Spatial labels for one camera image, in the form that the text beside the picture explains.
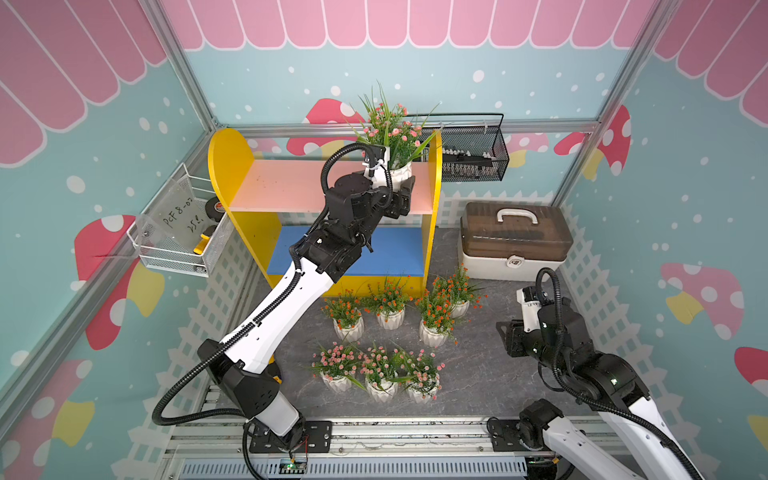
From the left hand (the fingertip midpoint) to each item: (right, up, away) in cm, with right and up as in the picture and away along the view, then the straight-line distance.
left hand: (394, 179), depth 65 cm
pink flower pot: (+7, -44, +5) cm, 45 cm away
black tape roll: (-48, -4, +14) cm, 50 cm away
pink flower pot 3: (-13, -44, +6) cm, 46 cm away
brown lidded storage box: (+35, -12, +23) cm, 44 cm away
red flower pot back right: (+20, -28, +22) cm, 40 cm away
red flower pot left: (-13, -31, +16) cm, 37 cm away
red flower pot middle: (-1, -30, +17) cm, 34 cm away
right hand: (+26, -33, +5) cm, 42 cm away
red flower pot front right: (+11, -35, +14) cm, 39 cm away
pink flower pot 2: (-3, -49, +12) cm, 51 cm away
